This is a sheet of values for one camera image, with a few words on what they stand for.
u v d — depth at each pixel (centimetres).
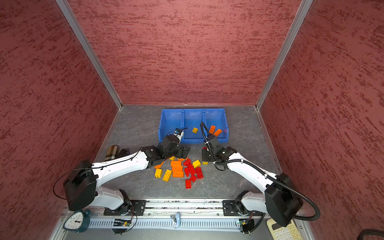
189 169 85
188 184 82
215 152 64
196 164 87
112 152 90
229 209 74
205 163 88
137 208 74
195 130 103
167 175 85
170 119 111
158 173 83
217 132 103
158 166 60
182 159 90
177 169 87
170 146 61
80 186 41
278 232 67
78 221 67
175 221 69
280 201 41
